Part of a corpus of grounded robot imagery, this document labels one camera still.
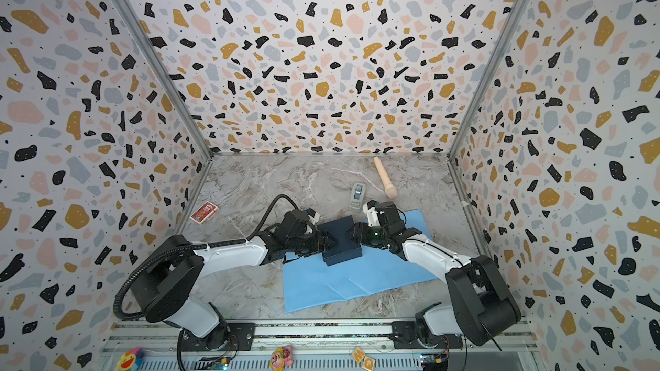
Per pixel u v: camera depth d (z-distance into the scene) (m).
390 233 0.69
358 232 0.79
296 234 0.71
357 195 1.03
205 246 0.50
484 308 0.43
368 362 0.69
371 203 0.84
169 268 0.51
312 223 0.72
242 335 0.73
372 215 0.83
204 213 0.99
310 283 0.83
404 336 0.73
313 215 0.84
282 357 0.68
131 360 0.69
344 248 0.84
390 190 1.06
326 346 0.73
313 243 0.78
